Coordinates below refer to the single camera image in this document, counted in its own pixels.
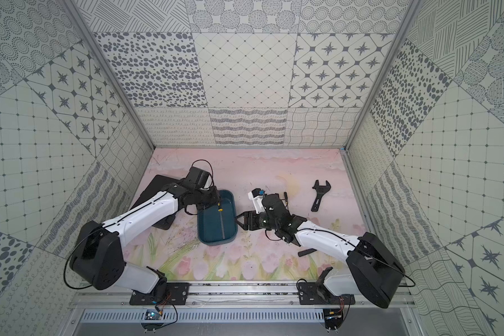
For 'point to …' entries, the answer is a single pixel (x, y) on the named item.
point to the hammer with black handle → (306, 251)
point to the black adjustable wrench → (320, 191)
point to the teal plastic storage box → (217, 223)
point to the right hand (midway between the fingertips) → (240, 220)
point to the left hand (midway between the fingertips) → (222, 194)
